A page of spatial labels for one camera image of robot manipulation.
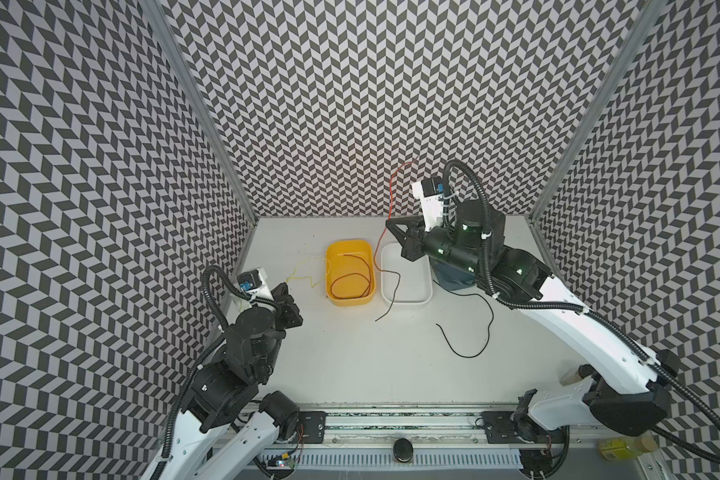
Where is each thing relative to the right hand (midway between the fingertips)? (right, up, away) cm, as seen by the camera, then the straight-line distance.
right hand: (391, 220), depth 59 cm
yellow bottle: (+51, -48, +4) cm, 70 cm away
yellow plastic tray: (-12, -19, +39) cm, 45 cm away
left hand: (-22, -14, +6) cm, 27 cm away
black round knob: (+3, -49, +4) cm, 49 cm away
